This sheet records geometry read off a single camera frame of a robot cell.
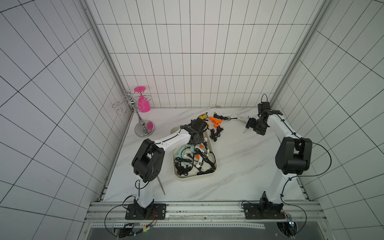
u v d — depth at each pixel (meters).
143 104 1.00
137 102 0.98
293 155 0.51
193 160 0.90
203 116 1.13
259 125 0.80
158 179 0.83
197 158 0.88
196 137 0.68
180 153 0.87
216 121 1.08
